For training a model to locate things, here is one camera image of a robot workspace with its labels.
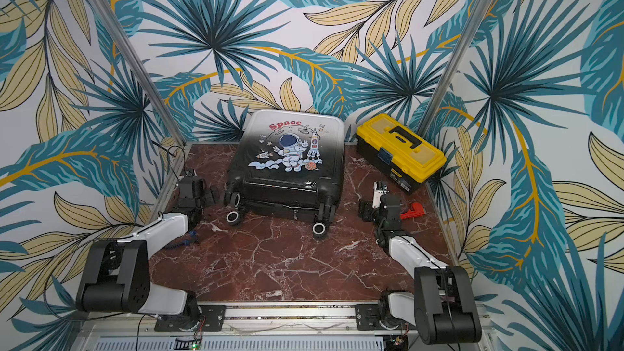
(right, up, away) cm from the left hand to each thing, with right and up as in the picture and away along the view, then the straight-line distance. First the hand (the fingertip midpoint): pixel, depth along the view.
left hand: (201, 193), depth 91 cm
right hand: (+64, -2, -1) cm, 64 cm away
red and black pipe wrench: (+83, -7, +4) cm, 83 cm away
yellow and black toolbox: (+75, +15, +4) cm, 76 cm away
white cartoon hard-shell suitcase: (+33, +12, -7) cm, 36 cm away
